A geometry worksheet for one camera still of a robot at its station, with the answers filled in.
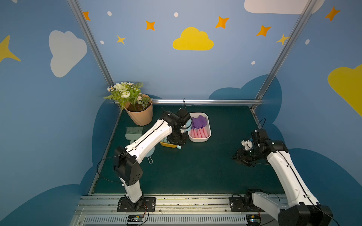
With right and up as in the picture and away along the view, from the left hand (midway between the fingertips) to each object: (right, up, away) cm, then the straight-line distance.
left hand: (182, 142), depth 79 cm
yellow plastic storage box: (-9, -4, +16) cm, 19 cm away
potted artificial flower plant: (-32, +23, +25) cm, 47 cm away
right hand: (+30, -8, -2) cm, 31 cm away
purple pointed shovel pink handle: (+8, +3, +23) cm, 25 cm away
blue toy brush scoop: (-22, -11, +13) cm, 28 cm away
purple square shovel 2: (+11, +10, +29) cm, 33 cm away
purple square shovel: (+11, +3, +23) cm, 26 cm away
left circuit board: (-24, -39, -7) cm, 46 cm away
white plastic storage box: (+15, -1, +20) cm, 25 cm away
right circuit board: (+38, -40, -6) cm, 55 cm away
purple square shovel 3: (+18, +4, +24) cm, 30 cm away
